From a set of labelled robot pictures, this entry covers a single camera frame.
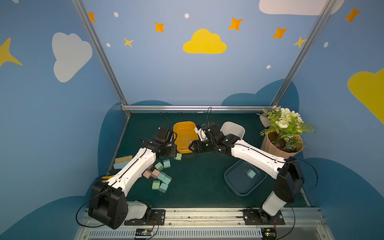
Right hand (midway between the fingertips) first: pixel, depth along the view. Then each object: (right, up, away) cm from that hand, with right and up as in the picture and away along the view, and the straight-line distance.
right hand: (194, 145), depth 81 cm
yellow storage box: (-6, +6, +25) cm, 27 cm away
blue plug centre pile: (-19, -18, +5) cm, 27 cm away
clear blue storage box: (+25, -20, +6) cm, 32 cm away
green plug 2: (-22, -23, +2) cm, 31 cm away
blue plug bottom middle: (-18, -24, +1) cm, 30 cm away
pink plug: (-23, -17, +6) cm, 29 cm away
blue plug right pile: (-16, -20, +5) cm, 26 cm away
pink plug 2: (-28, -17, +6) cm, 33 cm away
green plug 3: (+33, -17, +5) cm, 38 cm away
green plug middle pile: (-21, -14, +10) cm, 27 cm away
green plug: (-10, -9, +14) cm, 19 cm away
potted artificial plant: (+50, +6, 0) cm, 51 cm away
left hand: (-12, -2, +3) cm, 13 cm away
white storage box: (+27, +10, +29) cm, 41 cm away
